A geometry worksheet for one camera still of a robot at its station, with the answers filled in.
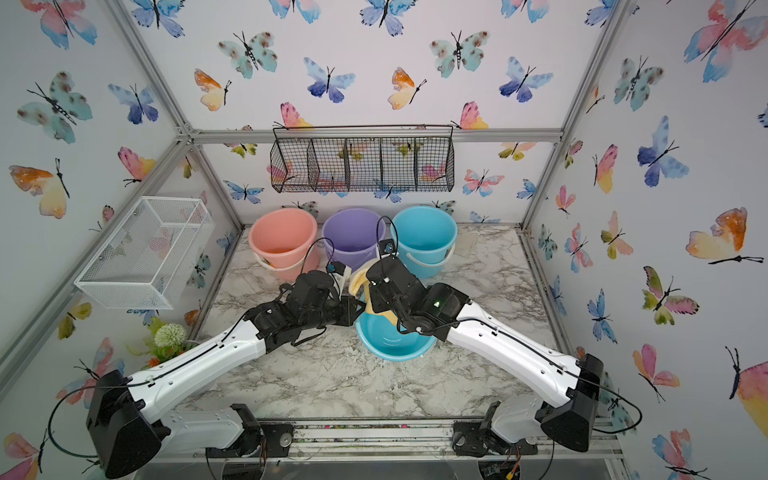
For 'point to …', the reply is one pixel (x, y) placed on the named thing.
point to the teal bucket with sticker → (383, 338)
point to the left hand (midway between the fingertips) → (369, 306)
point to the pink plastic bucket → (286, 241)
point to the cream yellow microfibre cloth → (358, 278)
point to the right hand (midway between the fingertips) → (382, 280)
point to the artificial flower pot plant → (164, 341)
